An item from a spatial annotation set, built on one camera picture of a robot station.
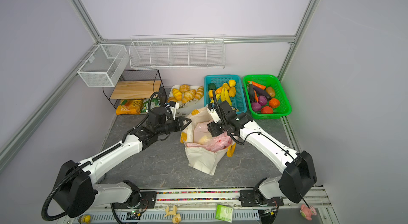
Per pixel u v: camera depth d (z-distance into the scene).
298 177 0.40
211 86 1.15
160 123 0.63
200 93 1.13
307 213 0.68
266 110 1.01
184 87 1.15
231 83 1.12
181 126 0.70
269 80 1.16
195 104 1.11
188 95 1.12
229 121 0.59
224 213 0.69
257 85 1.16
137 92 0.96
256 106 1.02
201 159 0.79
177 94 1.12
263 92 1.13
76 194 0.40
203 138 0.79
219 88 1.14
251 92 1.08
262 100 1.05
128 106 1.01
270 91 1.12
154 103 1.04
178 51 0.96
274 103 1.05
